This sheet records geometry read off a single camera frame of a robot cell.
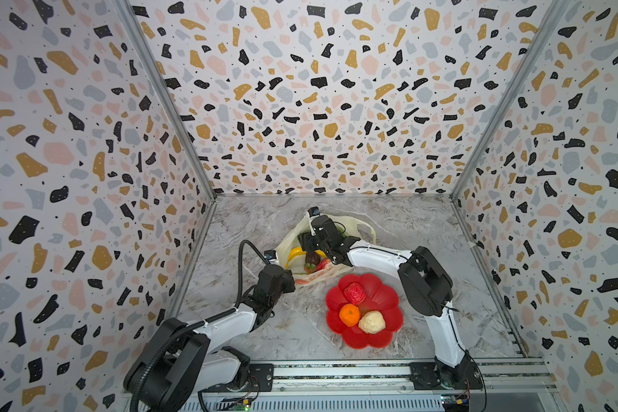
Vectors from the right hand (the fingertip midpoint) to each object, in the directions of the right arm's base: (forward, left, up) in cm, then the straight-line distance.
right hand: (306, 234), depth 94 cm
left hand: (-13, +4, -4) cm, 14 cm away
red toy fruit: (-20, -17, -6) cm, 27 cm away
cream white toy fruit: (-29, -23, -6) cm, 37 cm away
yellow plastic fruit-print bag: (+4, -16, -1) cm, 17 cm away
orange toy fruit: (-27, -16, -7) cm, 32 cm away
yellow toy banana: (-8, +1, +1) cm, 8 cm away
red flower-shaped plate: (-19, -26, -11) cm, 34 cm away
